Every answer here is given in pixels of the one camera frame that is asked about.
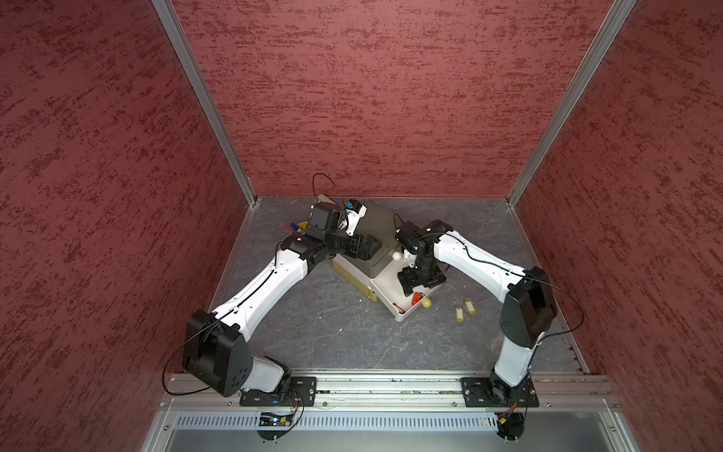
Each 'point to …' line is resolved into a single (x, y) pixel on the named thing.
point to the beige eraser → (325, 199)
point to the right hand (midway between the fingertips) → (419, 293)
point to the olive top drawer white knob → (396, 256)
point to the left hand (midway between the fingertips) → (366, 246)
